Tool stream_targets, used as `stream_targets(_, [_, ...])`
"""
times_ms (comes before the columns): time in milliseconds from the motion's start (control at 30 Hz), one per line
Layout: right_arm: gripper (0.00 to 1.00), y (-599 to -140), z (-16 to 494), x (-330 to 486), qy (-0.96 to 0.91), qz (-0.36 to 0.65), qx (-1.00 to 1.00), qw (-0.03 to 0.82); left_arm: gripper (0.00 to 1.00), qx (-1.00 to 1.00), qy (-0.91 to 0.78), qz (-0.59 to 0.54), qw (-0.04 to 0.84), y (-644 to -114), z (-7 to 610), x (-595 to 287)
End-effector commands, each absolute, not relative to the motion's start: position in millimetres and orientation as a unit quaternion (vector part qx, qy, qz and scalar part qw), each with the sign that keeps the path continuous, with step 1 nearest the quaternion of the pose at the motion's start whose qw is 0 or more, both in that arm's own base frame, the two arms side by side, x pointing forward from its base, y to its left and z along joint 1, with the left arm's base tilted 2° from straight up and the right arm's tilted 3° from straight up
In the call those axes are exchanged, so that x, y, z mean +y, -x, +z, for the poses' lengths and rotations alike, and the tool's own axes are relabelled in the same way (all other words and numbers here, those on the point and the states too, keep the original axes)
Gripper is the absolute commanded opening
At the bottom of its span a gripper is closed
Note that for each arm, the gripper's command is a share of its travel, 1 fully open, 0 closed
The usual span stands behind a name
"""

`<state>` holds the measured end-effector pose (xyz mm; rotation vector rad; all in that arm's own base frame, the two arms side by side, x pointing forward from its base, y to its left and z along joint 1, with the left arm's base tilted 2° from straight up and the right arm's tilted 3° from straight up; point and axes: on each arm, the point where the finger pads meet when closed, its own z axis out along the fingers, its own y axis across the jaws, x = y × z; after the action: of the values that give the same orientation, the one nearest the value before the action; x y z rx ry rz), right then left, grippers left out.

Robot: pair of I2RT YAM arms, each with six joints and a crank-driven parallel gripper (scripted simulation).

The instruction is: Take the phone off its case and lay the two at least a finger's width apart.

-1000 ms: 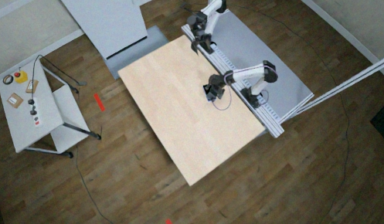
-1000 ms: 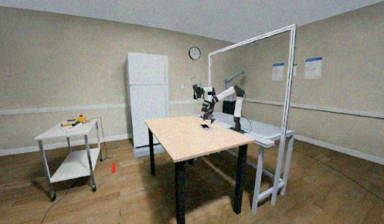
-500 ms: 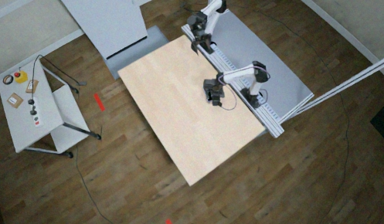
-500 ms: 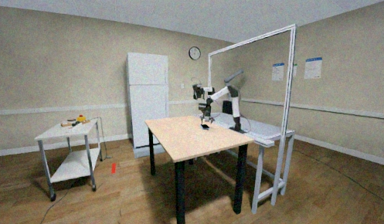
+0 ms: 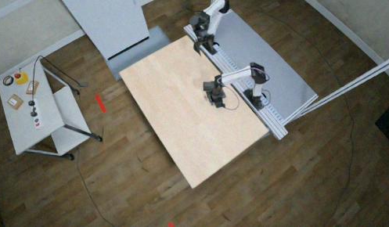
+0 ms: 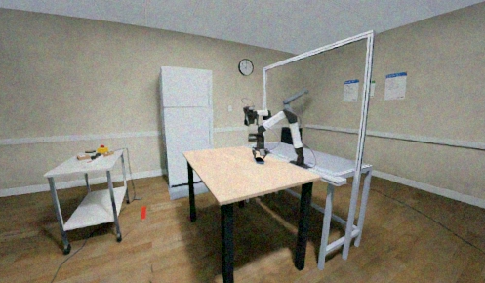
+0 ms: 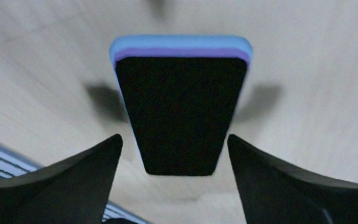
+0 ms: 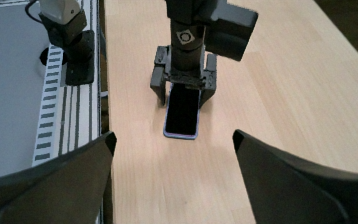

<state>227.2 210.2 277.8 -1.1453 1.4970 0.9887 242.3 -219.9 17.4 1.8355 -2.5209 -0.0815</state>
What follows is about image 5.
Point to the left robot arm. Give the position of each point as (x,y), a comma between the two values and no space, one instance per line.
(252,95)

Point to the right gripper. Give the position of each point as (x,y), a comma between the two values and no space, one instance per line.
(202,39)

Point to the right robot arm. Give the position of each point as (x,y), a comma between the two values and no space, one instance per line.
(197,21)

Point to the grey flat rear panel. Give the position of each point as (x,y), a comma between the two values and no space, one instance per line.
(238,45)

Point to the white vertical frame post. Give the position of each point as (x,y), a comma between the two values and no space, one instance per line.
(376,70)

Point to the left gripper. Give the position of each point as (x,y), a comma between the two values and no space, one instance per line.
(215,95)

